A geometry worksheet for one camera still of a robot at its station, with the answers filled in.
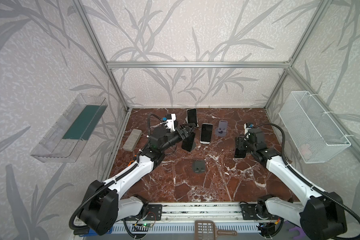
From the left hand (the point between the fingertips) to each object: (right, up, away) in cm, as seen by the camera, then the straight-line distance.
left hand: (195, 124), depth 72 cm
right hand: (+28, -6, +14) cm, 32 cm away
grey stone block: (-41, -11, +26) cm, 50 cm away
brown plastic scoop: (+5, -50, -2) cm, 50 cm away
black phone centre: (-4, -13, +26) cm, 30 cm away
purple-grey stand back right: (+19, -5, +30) cm, 36 cm away
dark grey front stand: (+3, -25, +13) cm, 28 cm away
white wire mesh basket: (+51, -5, -9) cm, 52 cm away
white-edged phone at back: (-2, +6, +42) cm, 43 cm away
